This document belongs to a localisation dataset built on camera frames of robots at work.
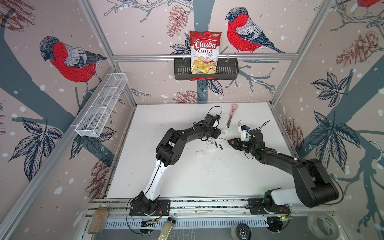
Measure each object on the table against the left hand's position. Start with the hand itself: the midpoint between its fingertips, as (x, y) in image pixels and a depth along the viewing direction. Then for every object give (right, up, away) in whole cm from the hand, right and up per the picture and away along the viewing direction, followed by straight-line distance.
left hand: (217, 131), depth 100 cm
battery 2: (+1, -10, -5) cm, 11 cm away
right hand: (+5, -6, -10) cm, 13 cm away
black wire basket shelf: (+6, +42, -5) cm, 42 cm away
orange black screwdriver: (+5, -5, -5) cm, 8 cm away
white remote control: (+5, -1, +2) cm, 6 cm away
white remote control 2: (-5, -8, -3) cm, 10 cm away
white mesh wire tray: (-66, +17, -21) cm, 72 cm away
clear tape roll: (+46, -42, -30) cm, 70 cm away
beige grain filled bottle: (-28, -40, -35) cm, 60 cm away
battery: (-2, -8, -3) cm, 9 cm away
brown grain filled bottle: (-60, -39, -33) cm, 79 cm away
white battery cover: (-12, -13, -8) cm, 19 cm away
